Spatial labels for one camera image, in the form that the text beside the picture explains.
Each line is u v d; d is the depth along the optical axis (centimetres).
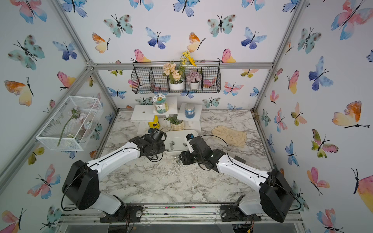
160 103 83
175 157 93
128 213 73
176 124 96
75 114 75
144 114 98
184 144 101
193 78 90
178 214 75
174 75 82
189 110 90
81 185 43
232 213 73
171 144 99
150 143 63
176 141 101
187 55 81
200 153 61
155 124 101
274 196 41
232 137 102
